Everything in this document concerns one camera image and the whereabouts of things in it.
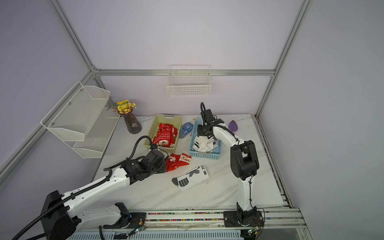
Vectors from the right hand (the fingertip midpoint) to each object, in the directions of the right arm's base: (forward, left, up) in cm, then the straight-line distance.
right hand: (203, 133), depth 98 cm
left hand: (-24, +24, +2) cm, 34 cm away
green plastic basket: (+17, +20, -4) cm, 27 cm away
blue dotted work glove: (+11, +12, -9) cm, 18 cm away
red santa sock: (0, +25, -1) cm, 25 cm away
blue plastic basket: (-14, -7, -4) cm, 16 cm away
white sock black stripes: (-7, 0, -3) cm, 7 cm away
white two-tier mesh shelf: (-6, +66, +21) cm, 69 cm away
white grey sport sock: (-28, +11, -9) cm, 32 cm away
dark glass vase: (+9, +49, -1) cm, 50 cm away
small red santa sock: (-17, +19, -7) cm, 26 cm away
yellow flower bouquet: (+9, +49, +17) cm, 53 cm away
